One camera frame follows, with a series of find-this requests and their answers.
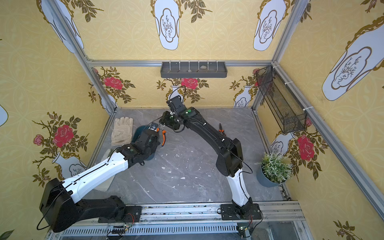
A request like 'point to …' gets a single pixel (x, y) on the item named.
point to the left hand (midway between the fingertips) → (152, 138)
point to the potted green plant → (276, 169)
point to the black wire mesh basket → (291, 117)
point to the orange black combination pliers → (164, 131)
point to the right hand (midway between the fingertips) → (159, 125)
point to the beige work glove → (122, 131)
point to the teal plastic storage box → (136, 133)
